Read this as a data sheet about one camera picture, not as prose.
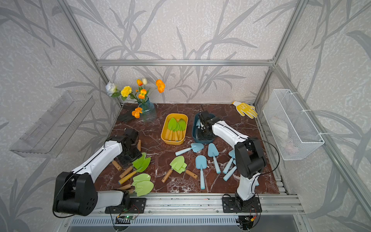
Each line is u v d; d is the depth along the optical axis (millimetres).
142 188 796
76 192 407
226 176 821
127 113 1155
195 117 1050
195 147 938
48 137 653
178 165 870
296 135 594
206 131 683
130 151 705
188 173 834
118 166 840
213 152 935
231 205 735
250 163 481
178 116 1079
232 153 912
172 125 1058
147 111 1008
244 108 1192
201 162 890
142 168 865
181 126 1056
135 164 819
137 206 733
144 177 833
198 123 1050
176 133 1016
